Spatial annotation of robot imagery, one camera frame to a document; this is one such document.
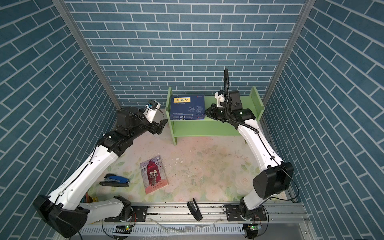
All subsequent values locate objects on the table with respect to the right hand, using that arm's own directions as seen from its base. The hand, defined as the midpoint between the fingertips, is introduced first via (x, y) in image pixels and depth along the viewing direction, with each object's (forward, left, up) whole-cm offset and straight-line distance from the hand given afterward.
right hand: (203, 109), depth 76 cm
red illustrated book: (-24, +27, -32) cm, 48 cm away
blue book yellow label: (+2, +9, -1) cm, 9 cm away
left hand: (-7, +20, +2) cm, 21 cm away
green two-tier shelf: (+3, -4, -18) cm, 19 cm away
